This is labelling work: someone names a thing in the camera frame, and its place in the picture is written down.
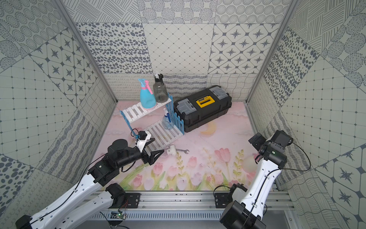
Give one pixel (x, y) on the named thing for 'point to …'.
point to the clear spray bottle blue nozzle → (166, 123)
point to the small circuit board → (116, 214)
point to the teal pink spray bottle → (147, 99)
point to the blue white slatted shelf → (162, 133)
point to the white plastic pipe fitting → (171, 150)
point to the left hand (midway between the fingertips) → (156, 140)
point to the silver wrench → (185, 150)
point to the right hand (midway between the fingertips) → (258, 145)
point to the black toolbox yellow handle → (203, 108)
